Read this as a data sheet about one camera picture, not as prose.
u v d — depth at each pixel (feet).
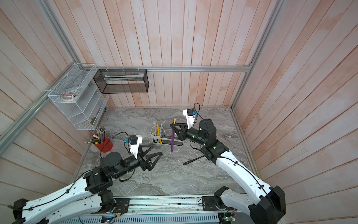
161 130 2.97
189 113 1.98
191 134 1.98
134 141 1.79
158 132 2.96
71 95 2.44
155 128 2.89
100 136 2.82
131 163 1.80
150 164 1.79
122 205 2.40
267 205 1.26
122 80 3.43
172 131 2.22
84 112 2.56
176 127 2.21
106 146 2.94
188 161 2.95
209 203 2.40
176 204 2.49
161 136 2.94
